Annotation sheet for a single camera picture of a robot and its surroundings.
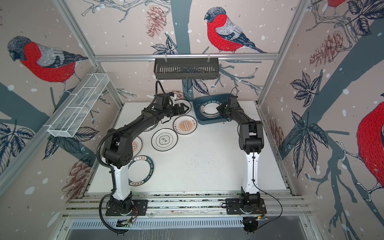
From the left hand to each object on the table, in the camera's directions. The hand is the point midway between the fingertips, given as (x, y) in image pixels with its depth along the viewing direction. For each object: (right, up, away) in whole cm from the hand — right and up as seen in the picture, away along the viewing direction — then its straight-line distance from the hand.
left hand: (184, 108), depth 92 cm
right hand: (+23, 0, +16) cm, 28 cm away
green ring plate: (+17, +1, +26) cm, 32 cm away
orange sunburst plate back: (-1, -11, +15) cm, 19 cm away
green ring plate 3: (-25, -37, -7) cm, 45 cm away
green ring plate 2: (-14, -10, -23) cm, 29 cm away
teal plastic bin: (+9, +7, +26) cm, 28 cm away
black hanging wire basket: (0, +30, +15) cm, 33 cm away
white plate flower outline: (-14, -21, +9) cm, 27 cm away
